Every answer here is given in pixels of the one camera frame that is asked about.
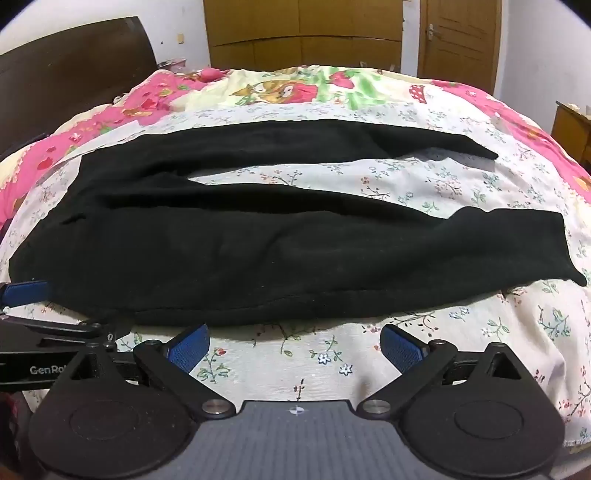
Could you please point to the wooden door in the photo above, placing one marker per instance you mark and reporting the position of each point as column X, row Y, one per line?
column 461, row 32

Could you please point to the pink cartoon printed quilt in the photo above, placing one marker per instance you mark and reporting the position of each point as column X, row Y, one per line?
column 152, row 97

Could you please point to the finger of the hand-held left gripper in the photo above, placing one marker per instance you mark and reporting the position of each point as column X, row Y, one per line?
column 27, row 293
column 51, row 327

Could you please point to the wooden wardrobe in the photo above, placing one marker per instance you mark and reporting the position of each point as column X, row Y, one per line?
column 300, row 27

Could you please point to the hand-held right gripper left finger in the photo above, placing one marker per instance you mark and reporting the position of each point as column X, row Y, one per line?
column 189, row 346

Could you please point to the black pants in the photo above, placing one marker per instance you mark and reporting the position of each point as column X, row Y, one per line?
column 231, row 254

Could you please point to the white floral bed sheet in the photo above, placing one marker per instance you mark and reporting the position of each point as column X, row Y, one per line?
column 369, row 180

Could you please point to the wooden nightstand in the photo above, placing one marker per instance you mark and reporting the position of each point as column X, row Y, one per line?
column 572, row 134

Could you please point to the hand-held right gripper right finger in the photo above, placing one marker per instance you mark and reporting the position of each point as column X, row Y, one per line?
column 399, row 348

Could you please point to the dark wooden headboard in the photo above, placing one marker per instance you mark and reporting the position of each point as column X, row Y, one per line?
column 69, row 83

